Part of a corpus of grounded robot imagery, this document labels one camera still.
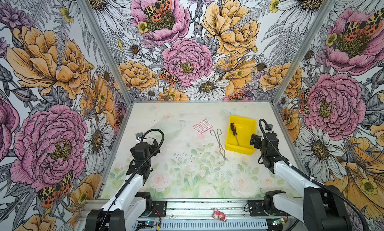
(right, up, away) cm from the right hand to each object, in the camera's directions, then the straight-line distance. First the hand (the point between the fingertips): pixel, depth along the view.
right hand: (261, 139), depth 89 cm
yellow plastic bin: (-9, +3, +13) cm, 16 cm away
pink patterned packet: (-33, +6, +18) cm, 39 cm away
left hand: (-66, -4, -2) cm, 67 cm away
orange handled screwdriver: (-13, +5, +14) cm, 20 cm away
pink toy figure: (-27, -32, -19) cm, 46 cm away
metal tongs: (-22, -8, +6) cm, 24 cm away
